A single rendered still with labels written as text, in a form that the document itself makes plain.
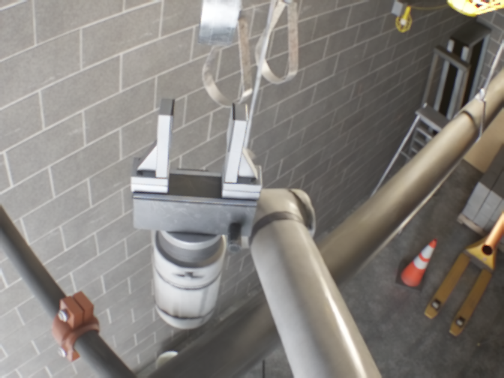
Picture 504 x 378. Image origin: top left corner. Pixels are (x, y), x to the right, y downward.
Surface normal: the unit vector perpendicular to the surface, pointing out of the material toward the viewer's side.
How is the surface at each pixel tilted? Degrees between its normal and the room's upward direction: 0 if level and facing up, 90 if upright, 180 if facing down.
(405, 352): 0
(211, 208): 90
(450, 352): 0
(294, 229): 18
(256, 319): 4
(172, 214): 90
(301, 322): 46
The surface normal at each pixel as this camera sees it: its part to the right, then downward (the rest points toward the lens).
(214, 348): 0.10, -0.74
